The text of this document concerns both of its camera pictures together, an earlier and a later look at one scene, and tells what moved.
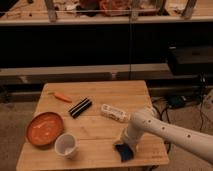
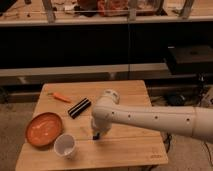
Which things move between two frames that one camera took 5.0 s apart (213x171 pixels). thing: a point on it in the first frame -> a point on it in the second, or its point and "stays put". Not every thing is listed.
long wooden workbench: x=68 y=12 stays put
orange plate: x=44 y=129 stays put
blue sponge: x=125 y=151 -> x=97 y=137
